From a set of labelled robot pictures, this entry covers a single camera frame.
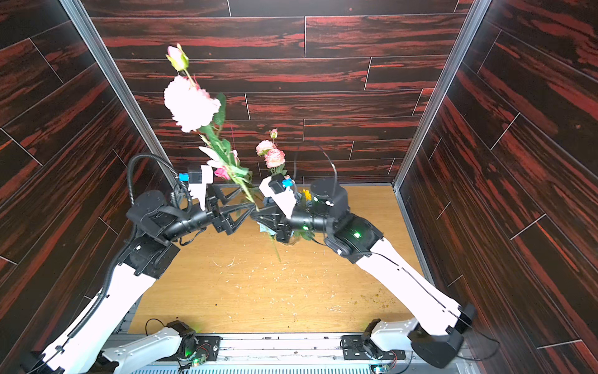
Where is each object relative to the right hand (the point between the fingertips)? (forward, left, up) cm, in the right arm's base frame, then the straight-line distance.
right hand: (259, 208), depth 56 cm
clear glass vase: (+17, -6, -42) cm, 46 cm away
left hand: (+1, +3, +3) cm, 4 cm away
